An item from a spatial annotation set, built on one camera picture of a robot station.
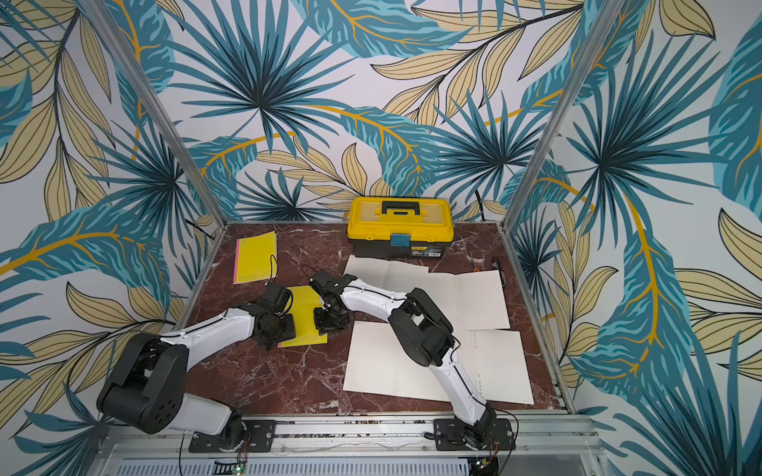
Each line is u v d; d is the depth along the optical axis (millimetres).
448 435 732
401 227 980
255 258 1101
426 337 553
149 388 428
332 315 797
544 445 735
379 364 856
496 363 851
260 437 735
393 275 1055
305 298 786
